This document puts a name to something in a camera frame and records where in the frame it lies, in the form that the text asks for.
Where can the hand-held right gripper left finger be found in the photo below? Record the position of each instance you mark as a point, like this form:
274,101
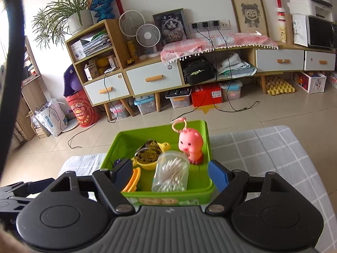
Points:
122,173

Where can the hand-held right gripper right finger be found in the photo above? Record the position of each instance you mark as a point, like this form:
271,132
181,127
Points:
218,175

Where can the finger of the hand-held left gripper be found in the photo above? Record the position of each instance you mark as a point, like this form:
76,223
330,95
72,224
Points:
39,185

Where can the purple toy grapes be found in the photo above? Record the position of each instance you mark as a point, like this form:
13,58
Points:
118,162

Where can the orange toy pumpkin half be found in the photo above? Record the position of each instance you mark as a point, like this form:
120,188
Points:
134,179

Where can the yellow toy pot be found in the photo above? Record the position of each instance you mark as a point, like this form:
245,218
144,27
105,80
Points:
147,166

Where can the tortoiseshell hair claw clip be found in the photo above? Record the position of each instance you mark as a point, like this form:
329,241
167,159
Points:
147,151

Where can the pink pig toy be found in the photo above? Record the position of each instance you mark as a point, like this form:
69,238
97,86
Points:
191,142

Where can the clear cotton swab jar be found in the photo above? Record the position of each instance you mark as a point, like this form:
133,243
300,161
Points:
171,171

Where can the green plastic box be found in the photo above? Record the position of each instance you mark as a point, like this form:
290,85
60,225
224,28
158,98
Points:
158,137

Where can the grey checked cloth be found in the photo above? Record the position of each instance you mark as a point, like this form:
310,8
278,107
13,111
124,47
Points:
263,150

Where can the white shopping bag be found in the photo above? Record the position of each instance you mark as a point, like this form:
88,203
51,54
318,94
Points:
51,118

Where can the clear storage box blue lid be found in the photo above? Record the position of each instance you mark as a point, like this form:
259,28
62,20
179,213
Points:
231,91
144,105

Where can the red printed bucket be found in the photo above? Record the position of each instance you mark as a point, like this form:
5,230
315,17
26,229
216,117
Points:
81,113

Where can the red cardboard box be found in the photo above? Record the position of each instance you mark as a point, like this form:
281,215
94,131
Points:
206,96

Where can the wooden bookshelf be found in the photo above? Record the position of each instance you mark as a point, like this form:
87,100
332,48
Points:
29,97

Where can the black bag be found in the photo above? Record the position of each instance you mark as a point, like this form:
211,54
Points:
198,71

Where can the yellow egg trays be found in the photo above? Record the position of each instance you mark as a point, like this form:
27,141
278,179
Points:
276,85

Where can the stack of folded papers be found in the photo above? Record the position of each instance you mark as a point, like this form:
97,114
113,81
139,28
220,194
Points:
237,67

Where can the yellow bottle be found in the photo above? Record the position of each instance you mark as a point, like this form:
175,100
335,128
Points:
133,50

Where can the white toy block box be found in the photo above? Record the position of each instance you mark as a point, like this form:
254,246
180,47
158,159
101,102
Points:
310,83

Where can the stack of documents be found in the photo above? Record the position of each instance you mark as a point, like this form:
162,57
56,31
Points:
97,43

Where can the pink fringed cloth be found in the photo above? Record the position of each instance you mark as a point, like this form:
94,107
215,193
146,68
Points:
223,40

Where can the white desk fan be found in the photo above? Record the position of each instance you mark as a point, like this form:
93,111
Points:
148,35

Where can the wooden tv cabinet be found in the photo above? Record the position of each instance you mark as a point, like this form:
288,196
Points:
115,31

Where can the red and white carton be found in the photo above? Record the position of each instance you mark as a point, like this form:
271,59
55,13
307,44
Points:
332,79

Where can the grey desk fan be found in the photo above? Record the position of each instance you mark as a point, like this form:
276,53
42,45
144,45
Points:
130,22

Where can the framed cat picture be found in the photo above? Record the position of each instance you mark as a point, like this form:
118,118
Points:
171,26

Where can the potted spider plant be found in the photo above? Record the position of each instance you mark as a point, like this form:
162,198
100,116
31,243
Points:
76,18

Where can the red and white canister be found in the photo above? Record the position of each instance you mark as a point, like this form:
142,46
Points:
281,25

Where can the framed cartoon picture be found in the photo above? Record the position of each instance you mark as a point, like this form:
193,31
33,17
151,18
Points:
250,14

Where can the blue brick-built figure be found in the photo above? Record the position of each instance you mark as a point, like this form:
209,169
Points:
101,5

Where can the black microwave oven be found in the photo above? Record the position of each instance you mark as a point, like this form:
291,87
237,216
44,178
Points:
321,31

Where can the white printer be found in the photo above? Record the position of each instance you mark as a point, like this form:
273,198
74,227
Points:
308,6

